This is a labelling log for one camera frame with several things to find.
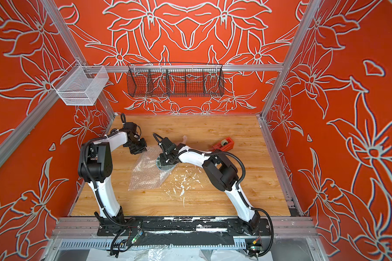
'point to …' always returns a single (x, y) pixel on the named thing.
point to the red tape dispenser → (225, 144)
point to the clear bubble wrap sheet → (146, 174)
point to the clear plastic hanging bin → (80, 85)
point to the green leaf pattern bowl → (164, 167)
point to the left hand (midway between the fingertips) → (146, 148)
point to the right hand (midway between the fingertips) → (162, 158)
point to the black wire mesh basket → (170, 79)
